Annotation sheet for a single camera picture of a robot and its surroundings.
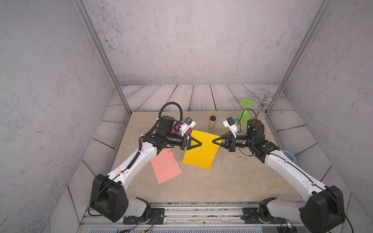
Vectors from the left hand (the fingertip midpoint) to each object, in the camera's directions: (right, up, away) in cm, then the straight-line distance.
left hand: (200, 145), depth 70 cm
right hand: (+7, +1, -1) cm, 7 cm away
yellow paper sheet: (+2, -6, +3) cm, 7 cm away
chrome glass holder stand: (+41, +24, +19) cm, 51 cm away
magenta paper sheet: (-11, +8, -2) cm, 14 cm away
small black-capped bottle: (+10, +10, +36) cm, 39 cm away
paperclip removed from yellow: (+26, -11, +24) cm, 37 cm away
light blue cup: (+55, -9, +18) cm, 58 cm away
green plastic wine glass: (+30, +16, +26) cm, 43 cm away
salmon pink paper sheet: (-21, -16, +22) cm, 34 cm away
